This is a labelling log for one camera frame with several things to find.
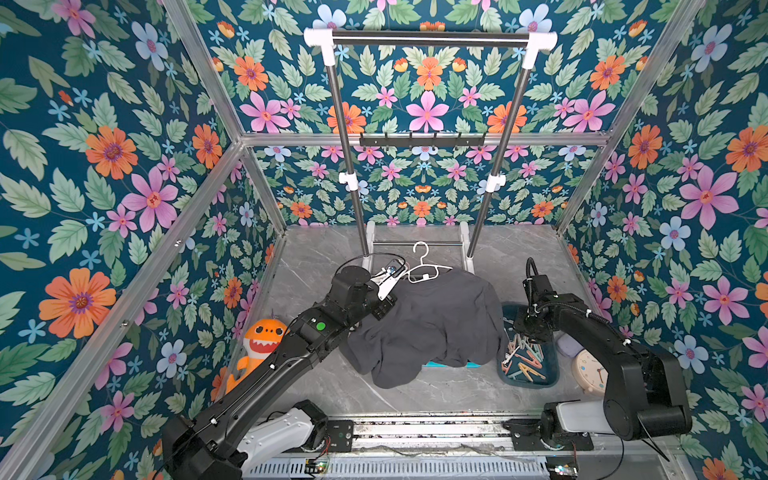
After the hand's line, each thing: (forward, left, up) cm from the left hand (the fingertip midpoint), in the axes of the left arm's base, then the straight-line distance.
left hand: (396, 280), depth 72 cm
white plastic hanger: (+3, -11, 0) cm, 11 cm away
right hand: (-5, -38, -23) cm, 45 cm away
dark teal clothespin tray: (-15, -35, -25) cm, 46 cm away
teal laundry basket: (-17, -7, -13) cm, 22 cm away
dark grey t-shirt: (-5, -14, -12) cm, 19 cm away
